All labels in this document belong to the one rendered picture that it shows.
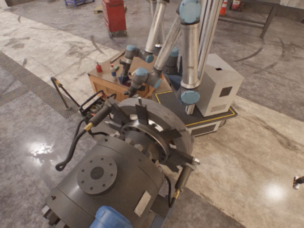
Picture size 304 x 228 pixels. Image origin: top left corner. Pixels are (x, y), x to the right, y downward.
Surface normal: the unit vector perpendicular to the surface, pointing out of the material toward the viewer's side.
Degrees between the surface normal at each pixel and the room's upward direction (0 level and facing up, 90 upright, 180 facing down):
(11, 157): 0
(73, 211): 3
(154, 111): 34
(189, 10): 83
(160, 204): 0
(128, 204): 46
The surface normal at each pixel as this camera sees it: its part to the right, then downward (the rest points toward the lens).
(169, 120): 0.07, -0.01
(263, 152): 0.00, -0.68
